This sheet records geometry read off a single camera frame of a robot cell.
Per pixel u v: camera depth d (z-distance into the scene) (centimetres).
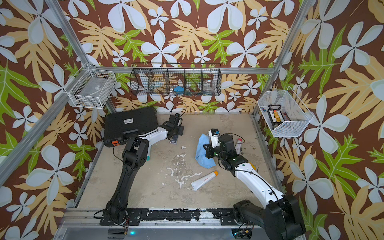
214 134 72
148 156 67
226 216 73
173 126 88
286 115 82
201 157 82
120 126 111
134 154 64
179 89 96
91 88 85
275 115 83
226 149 62
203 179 86
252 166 56
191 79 99
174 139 104
